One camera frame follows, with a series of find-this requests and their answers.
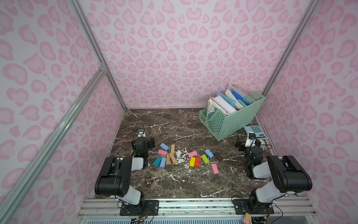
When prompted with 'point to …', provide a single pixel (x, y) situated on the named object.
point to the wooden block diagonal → (173, 158)
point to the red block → (197, 161)
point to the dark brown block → (219, 157)
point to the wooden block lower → (168, 160)
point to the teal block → (157, 161)
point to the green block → (205, 158)
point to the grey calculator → (256, 129)
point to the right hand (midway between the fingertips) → (246, 135)
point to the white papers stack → (223, 105)
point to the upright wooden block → (173, 148)
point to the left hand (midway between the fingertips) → (143, 136)
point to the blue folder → (239, 97)
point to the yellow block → (192, 162)
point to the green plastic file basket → (221, 125)
